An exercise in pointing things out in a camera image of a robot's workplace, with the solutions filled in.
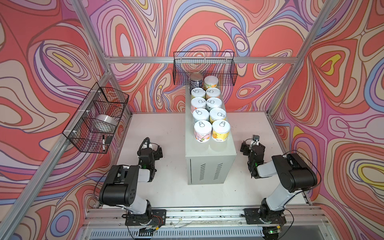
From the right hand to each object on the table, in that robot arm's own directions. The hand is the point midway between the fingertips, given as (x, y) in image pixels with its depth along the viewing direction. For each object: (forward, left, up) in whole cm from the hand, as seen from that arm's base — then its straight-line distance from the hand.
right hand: (251, 144), depth 96 cm
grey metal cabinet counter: (-23, +32, +23) cm, 46 cm away
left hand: (0, +64, +2) cm, 64 cm away
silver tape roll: (0, +81, +29) cm, 86 cm away
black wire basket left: (-4, +87, +28) cm, 91 cm away
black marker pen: (-11, +82, +22) cm, 86 cm away
